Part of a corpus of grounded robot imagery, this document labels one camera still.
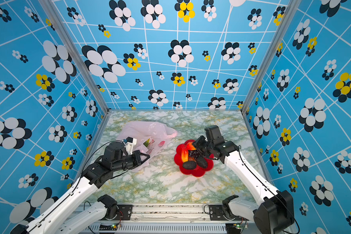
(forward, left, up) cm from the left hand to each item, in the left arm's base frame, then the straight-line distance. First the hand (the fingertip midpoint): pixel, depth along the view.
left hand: (152, 155), depth 72 cm
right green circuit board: (-27, -40, -22) cm, 53 cm away
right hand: (+8, -22, -3) cm, 23 cm away
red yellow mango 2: (+7, -19, -3) cm, 21 cm away
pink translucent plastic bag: (+14, +4, -4) cm, 15 cm away
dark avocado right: (+4, -27, -16) cm, 31 cm away
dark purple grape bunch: (+10, -23, -17) cm, 30 cm away
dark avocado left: (+3, -20, -17) cm, 26 cm away
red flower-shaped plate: (0, -25, -21) cm, 33 cm away
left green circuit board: (-28, +22, -24) cm, 43 cm away
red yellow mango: (+8, -17, -17) cm, 25 cm away
